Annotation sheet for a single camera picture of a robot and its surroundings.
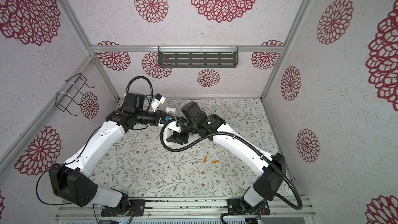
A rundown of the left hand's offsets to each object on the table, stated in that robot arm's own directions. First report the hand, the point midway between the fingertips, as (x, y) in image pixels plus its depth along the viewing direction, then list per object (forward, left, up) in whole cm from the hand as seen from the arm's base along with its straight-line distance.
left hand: (173, 122), depth 73 cm
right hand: (-5, +1, +1) cm, 5 cm away
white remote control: (+3, +1, +4) cm, 5 cm away
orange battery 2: (-9, -21, -28) cm, 36 cm away
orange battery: (-7, -16, -27) cm, 33 cm away
